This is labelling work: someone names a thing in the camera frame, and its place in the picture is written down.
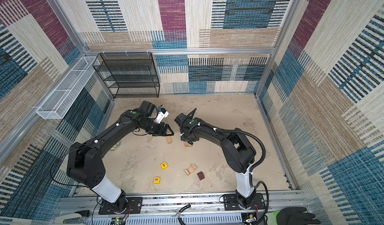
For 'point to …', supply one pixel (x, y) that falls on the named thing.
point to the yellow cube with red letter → (164, 165)
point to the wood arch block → (189, 170)
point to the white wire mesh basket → (68, 90)
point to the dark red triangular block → (200, 175)
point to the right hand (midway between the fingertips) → (189, 139)
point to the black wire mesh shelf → (129, 75)
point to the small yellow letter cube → (156, 180)
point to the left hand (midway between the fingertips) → (169, 131)
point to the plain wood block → (169, 139)
